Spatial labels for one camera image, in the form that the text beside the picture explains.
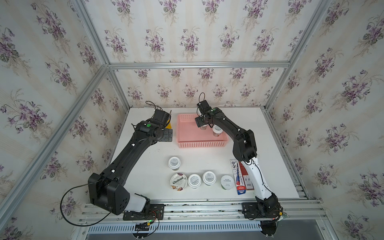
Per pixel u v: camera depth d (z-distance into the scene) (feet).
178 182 2.56
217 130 3.14
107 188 1.28
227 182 2.53
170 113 3.24
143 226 2.34
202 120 2.98
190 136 3.34
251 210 2.40
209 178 2.57
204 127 3.09
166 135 2.35
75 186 1.19
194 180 2.53
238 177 2.74
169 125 3.53
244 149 2.05
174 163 2.74
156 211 2.40
